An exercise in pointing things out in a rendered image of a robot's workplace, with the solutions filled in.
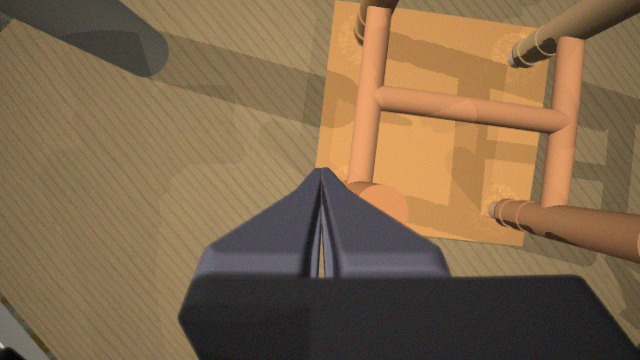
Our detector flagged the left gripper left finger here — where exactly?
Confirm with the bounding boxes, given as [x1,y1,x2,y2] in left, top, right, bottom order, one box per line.
[192,168,322,280]

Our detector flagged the tall beige cylinder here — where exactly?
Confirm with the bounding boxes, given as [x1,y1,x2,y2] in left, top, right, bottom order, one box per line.
[0,0,169,77]

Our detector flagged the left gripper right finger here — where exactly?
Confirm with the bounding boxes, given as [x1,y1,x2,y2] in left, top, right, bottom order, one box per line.
[322,167,452,278]

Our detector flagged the light brown wooden stool legs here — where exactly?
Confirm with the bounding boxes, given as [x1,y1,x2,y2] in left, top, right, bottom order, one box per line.
[341,0,640,264]

